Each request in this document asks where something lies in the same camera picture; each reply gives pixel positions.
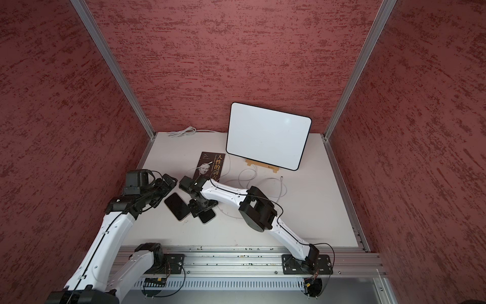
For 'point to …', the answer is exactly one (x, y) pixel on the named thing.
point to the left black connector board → (155, 282)
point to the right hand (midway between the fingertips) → (205, 211)
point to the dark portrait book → (210, 165)
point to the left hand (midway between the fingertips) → (171, 189)
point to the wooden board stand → (259, 164)
